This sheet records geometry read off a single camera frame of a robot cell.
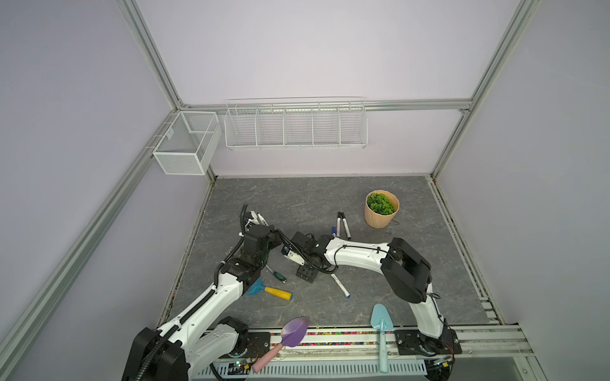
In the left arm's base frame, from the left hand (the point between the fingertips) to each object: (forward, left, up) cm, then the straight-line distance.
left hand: (274, 229), depth 83 cm
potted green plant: (+10, -41, -5) cm, 43 cm away
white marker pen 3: (+1, +4, +5) cm, 6 cm away
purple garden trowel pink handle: (-30, -5, -16) cm, 35 cm away
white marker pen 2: (+8, -23, -17) cm, 30 cm away
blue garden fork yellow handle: (-15, +7, -14) cm, 22 cm away
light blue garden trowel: (-28, -34, -14) cm, 47 cm away
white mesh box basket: (+43, +38, +6) cm, 58 cm away
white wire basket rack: (+43, +3, +15) cm, 45 cm away
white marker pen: (+10, -28, -16) cm, 34 cm away
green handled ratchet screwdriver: (-11, 0, -14) cm, 18 cm away
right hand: (-8, -11, -16) cm, 21 cm away
